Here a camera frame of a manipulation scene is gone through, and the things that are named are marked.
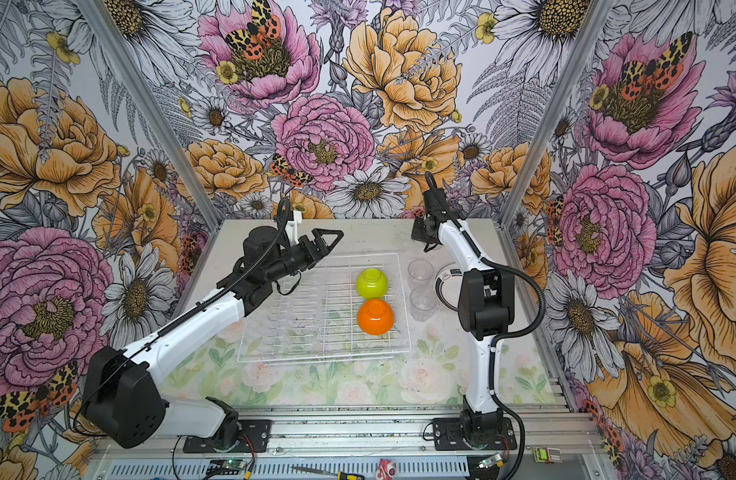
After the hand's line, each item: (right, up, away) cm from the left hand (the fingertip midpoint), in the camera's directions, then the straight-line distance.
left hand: (337, 248), depth 77 cm
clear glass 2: (+25, -18, +21) cm, 37 cm away
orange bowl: (+9, -20, +12) cm, 25 cm away
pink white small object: (+12, -48, -11) cm, 51 cm away
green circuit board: (-24, -51, -5) cm, 56 cm away
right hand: (+24, +3, +22) cm, 33 cm away
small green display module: (+49, -47, -7) cm, 68 cm away
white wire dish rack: (-8, -22, +18) cm, 30 cm away
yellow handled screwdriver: (+1, -51, -8) cm, 52 cm away
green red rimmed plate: (+33, -12, +23) cm, 42 cm away
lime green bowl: (+8, -11, +20) cm, 24 cm away
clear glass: (+24, -8, +25) cm, 36 cm away
